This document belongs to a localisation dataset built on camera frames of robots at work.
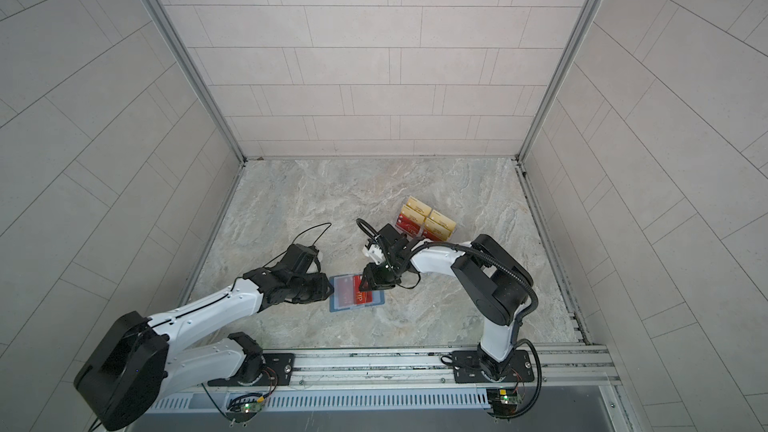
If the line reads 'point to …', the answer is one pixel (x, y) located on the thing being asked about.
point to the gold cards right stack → (439, 225)
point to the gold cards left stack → (416, 209)
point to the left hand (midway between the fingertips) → (341, 289)
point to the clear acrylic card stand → (421, 225)
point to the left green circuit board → (243, 411)
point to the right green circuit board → (504, 401)
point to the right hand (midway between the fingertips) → (364, 291)
